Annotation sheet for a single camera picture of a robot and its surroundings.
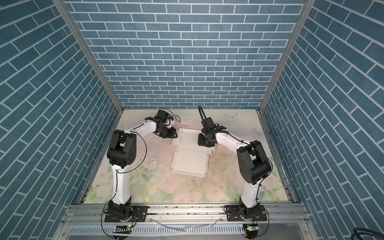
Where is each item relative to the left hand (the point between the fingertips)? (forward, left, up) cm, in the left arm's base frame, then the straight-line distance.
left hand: (174, 135), depth 102 cm
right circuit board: (-54, -42, -6) cm, 69 cm away
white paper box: (-16, -11, -4) cm, 20 cm away
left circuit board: (-52, +22, -6) cm, 56 cm away
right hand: (-8, -16, +5) cm, 19 cm away
